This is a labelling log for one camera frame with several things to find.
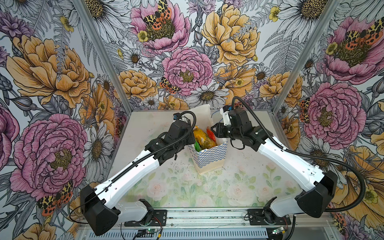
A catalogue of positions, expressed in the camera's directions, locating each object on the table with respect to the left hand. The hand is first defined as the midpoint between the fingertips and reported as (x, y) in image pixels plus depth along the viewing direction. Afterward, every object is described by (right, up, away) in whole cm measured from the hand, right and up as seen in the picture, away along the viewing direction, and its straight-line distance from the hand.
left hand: (191, 137), depth 75 cm
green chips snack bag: (+3, -5, +4) cm, 8 cm away
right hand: (+11, +2, 0) cm, 12 cm away
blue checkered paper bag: (+10, -13, +5) cm, 17 cm away
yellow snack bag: (+6, -2, +10) cm, 12 cm away
